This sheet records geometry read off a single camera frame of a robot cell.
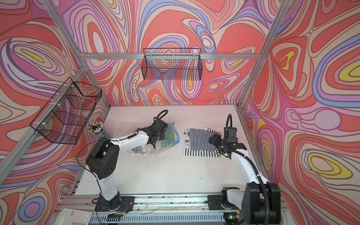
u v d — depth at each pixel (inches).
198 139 45.3
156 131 28.8
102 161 19.1
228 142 25.6
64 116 27.2
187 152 36.4
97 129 33.0
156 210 28.4
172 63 37.7
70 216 27.0
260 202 15.6
